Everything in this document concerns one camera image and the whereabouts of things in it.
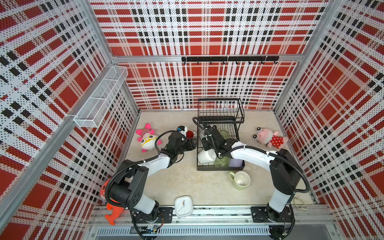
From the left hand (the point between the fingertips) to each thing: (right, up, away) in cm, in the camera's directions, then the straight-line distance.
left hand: (198, 140), depth 90 cm
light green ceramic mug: (+25, -22, -6) cm, 33 cm away
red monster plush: (-42, -34, -16) cm, 57 cm away
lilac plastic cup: (+21, -12, -7) cm, 25 cm away
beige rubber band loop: (+53, -33, -15) cm, 64 cm away
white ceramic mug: (+5, -9, -6) cm, 12 cm away
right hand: (+5, +1, -1) cm, 5 cm away
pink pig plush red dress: (+45, +2, +6) cm, 45 cm away
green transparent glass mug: (+14, -12, -8) cm, 20 cm away
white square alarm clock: (-7, -32, -15) cm, 36 cm away
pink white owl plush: (-33, 0, +6) cm, 34 cm away
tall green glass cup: (+16, +4, -2) cm, 16 cm away
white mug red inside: (-5, +3, +9) cm, 11 cm away
